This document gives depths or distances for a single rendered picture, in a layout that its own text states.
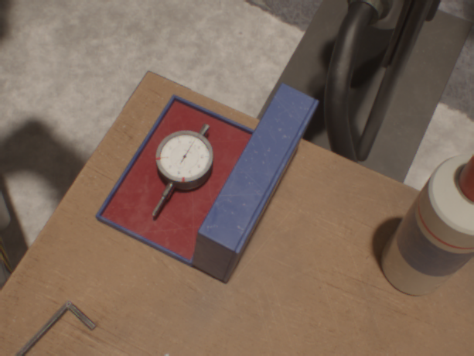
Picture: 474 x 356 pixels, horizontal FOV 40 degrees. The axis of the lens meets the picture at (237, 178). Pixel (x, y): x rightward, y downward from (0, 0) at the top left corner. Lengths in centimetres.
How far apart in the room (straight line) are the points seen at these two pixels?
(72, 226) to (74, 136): 61
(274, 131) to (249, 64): 76
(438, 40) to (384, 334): 86
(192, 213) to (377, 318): 21
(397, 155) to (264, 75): 30
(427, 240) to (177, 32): 93
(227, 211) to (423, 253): 16
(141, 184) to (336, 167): 20
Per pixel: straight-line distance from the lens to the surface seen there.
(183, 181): 63
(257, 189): 54
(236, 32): 136
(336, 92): 80
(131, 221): 66
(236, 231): 52
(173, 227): 65
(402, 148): 124
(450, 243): 51
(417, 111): 129
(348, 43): 81
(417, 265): 57
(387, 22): 107
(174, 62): 132
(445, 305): 66
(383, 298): 64
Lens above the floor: 108
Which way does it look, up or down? 65 degrees down
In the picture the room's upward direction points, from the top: straight up
